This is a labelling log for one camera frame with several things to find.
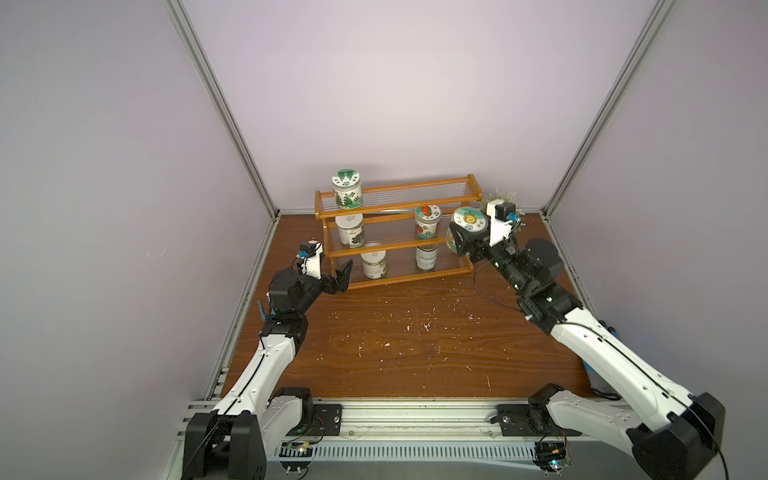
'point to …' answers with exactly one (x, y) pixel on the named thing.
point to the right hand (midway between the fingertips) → (472, 209)
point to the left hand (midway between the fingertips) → (341, 258)
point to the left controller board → (295, 456)
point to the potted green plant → (509, 197)
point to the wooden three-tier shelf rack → (399, 234)
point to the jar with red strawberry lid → (427, 217)
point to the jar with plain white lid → (351, 229)
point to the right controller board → (552, 457)
